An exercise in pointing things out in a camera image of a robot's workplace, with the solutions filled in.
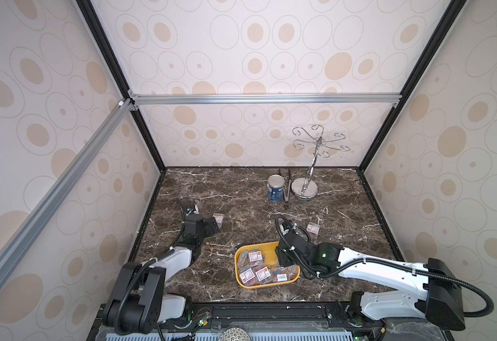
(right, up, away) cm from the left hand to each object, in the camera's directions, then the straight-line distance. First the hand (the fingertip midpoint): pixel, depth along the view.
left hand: (211, 218), depth 91 cm
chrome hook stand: (+45, +13, +17) cm, 50 cm away
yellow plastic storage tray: (+20, -17, -10) cm, 27 cm away
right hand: (+31, -10, -11) cm, 34 cm away
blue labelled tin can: (+28, +13, +8) cm, 32 cm away
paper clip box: (+2, -1, +6) cm, 6 cm away
